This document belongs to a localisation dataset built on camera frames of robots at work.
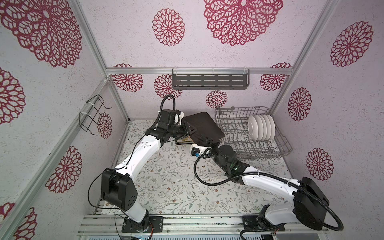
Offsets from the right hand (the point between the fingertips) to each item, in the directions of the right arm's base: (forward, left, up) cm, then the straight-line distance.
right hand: (203, 132), depth 74 cm
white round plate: (+21, -34, -18) cm, 44 cm away
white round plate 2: (+19, -39, -15) cm, 46 cm away
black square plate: (+5, -2, -2) cm, 6 cm away
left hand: (+3, +5, -3) cm, 7 cm away
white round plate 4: (+19, -45, -15) cm, 51 cm away
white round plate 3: (+17, -42, -16) cm, 48 cm away
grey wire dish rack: (+38, -25, -31) cm, 55 cm away
